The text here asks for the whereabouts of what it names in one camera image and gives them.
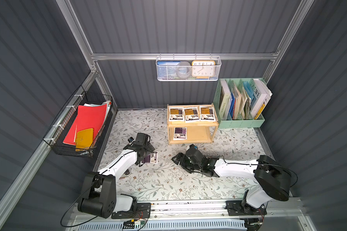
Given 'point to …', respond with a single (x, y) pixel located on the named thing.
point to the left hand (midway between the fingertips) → (144, 151)
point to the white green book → (224, 101)
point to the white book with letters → (263, 94)
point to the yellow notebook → (84, 138)
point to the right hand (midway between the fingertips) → (176, 160)
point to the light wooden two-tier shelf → (191, 122)
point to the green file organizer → (240, 102)
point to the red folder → (89, 117)
